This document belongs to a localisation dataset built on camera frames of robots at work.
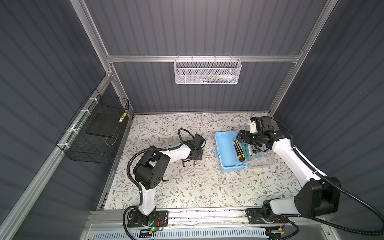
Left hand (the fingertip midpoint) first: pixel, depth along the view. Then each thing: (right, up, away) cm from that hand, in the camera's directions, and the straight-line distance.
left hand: (198, 155), depth 96 cm
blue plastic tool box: (+20, -3, +1) cm, 20 cm away
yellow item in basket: (-42, +25, -14) cm, 51 cm away
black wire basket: (-53, +15, -24) cm, 60 cm away
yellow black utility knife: (+25, +2, -10) cm, 27 cm away
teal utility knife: (+29, +5, -6) cm, 30 cm away
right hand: (+26, +12, -12) cm, 31 cm away
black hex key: (-20, -13, -10) cm, 25 cm away
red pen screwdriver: (-10, -4, -3) cm, 11 cm away
